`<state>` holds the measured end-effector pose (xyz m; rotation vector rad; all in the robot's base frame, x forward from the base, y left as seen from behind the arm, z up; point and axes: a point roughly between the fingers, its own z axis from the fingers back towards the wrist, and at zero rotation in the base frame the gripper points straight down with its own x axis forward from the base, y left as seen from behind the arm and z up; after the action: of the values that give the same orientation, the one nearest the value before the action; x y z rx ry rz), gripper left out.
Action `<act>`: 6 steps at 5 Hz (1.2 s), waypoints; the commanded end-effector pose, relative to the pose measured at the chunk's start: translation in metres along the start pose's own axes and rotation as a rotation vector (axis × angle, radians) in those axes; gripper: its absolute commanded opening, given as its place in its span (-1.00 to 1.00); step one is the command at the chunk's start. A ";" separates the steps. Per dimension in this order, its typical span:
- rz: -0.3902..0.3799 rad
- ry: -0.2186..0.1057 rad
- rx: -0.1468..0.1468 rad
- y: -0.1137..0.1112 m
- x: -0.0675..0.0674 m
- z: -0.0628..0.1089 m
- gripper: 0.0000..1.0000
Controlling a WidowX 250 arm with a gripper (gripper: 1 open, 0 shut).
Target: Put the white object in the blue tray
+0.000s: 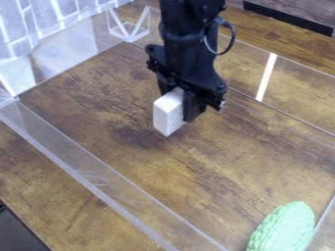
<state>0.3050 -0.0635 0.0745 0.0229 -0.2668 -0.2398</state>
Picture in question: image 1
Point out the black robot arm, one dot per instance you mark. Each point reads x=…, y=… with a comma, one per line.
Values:
x=186, y=16

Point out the green knitted object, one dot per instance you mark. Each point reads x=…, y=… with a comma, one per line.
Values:
x=286, y=229

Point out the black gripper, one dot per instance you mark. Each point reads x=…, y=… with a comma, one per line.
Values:
x=183, y=63

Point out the white sponge block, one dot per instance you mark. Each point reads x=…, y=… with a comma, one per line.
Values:
x=169, y=112

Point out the clear acrylic enclosure wall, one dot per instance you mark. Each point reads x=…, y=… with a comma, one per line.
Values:
x=99, y=183

